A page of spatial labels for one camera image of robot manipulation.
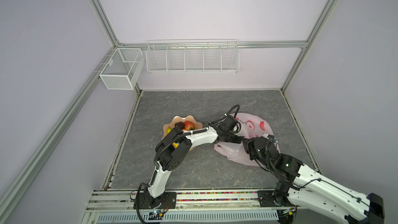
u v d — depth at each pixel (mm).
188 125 940
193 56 981
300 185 503
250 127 935
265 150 533
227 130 723
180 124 938
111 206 732
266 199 738
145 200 690
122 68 992
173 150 509
